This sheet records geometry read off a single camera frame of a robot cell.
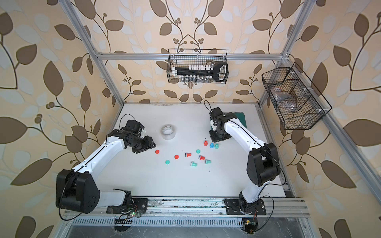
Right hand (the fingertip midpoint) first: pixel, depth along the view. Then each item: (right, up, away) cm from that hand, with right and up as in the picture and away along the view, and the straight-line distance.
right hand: (217, 139), depth 87 cm
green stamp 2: (-14, -15, 0) cm, 21 cm away
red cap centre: (-25, -12, +4) cm, 28 cm away
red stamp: (-18, -10, +4) cm, 21 cm away
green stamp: (-6, -14, +1) cm, 15 cm away
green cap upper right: (-11, -9, +6) cm, 16 cm away
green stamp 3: (+1, -6, +8) cm, 10 cm away
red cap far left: (-37, -9, +6) cm, 39 cm away
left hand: (-39, -3, -3) cm, 40 cm away
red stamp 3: (-6, -4, +9) cm, 12 cm away
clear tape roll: (-32, +3, +15) cm, 36 cm away
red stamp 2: (-9, -12, +2) cm, 15 cm away
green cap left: (-30, -15, +3) cm, 34 cm away
